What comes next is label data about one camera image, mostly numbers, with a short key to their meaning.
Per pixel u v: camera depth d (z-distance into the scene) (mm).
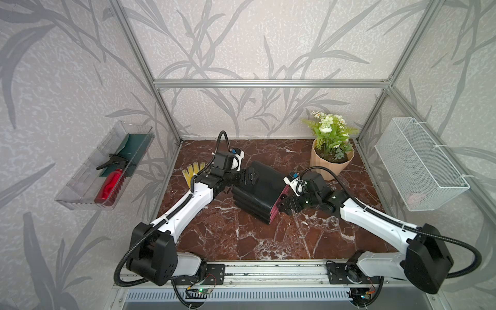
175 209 467
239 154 752
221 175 630
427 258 402
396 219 468
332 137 857
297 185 711
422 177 608
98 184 629
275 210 735
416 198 706
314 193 626
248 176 736
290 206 724
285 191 783
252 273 753
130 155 697
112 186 581
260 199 789
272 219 842
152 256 404
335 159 959
